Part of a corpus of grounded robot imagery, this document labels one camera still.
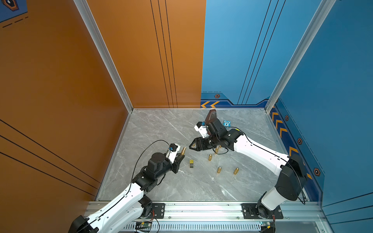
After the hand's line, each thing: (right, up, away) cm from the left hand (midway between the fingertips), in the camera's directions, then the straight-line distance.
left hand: (182, 153), depth 79 cm
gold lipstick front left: (+21, -11, +5) cm, 25 cm away
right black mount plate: (+34, -28, -6) cm, 45 cm away
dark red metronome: (+18, +21, +15) cm, 32 cm away
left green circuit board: (-20, -35, -7) cm, 41 cm away
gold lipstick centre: (+16, -5, +10) cm, 20 cm away
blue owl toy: (+32, +16, +30) cm, 47 cm away
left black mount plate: (-12, -28, -5) cm, 31 cm away
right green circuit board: (+42, -34, -6) cm, 55 cm away
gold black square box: (+5, -7, +5) cm, 10 cm away
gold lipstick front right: (+31, -11, +4) cm, 33 cm away
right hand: (+6, +4, -1) cm, 7 cm away
